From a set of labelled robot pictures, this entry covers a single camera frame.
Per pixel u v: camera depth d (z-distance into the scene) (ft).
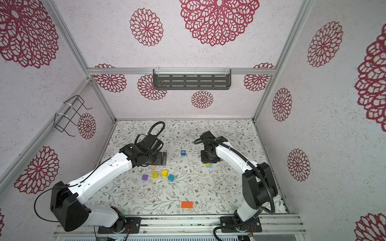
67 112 2.51
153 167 3.03
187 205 2.62
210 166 3.10
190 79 3.13
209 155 2.35
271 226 2.48
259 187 1.47
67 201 1.28
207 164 2.94
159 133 2.35
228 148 1.83
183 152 3.28
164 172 2.97
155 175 2.91
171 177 2.95
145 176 2.96
